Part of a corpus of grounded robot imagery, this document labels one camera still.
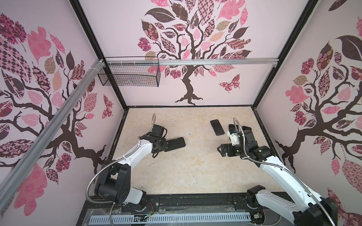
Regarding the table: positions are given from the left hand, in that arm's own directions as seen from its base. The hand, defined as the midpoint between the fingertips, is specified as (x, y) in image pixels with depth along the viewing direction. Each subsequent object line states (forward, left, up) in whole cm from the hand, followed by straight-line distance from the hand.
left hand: (164, 148), depth 89 cm
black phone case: (+3, -7, 0) cm, 8 cm away
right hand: (-3, -36, +9) cm, 38 cm away
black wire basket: (+66, +35, +11) cm, 76 cm away
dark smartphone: (+20, -39, -5) cm, 44 cm away
